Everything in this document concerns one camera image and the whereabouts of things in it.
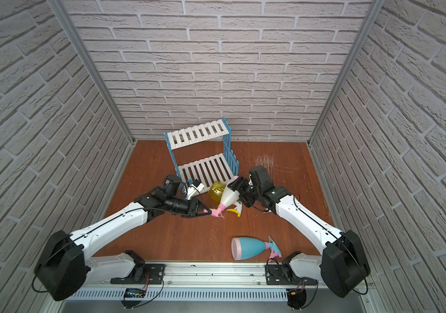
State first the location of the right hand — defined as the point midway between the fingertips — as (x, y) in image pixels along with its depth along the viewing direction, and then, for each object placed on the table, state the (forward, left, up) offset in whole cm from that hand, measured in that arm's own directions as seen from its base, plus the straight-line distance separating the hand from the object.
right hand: (226, 192), depth 79 cm
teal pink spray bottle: (-20, -6, -9) cm, 23 cm away
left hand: (-7, +7, +1) cm, 10 cm away
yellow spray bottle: (+6, +5, -9) cm, 12 cm away
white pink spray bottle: (-3, -1, 0) cm, 3 cm away
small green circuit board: (-31, +37, -18) cm, 51 cm away
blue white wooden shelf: (+37, +12, -17) cm, 43 cm away
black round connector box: (-36, -24, -18) cm, 47 cm away
